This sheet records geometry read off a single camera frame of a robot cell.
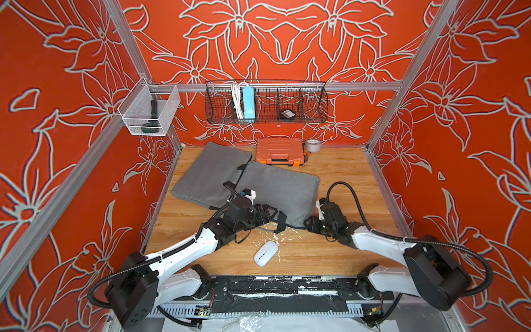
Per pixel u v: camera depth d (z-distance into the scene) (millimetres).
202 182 989
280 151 1137
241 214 612
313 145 1159
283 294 727
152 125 805
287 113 966
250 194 756
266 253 795
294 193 964
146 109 921
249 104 899
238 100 898
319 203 830
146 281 399
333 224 681
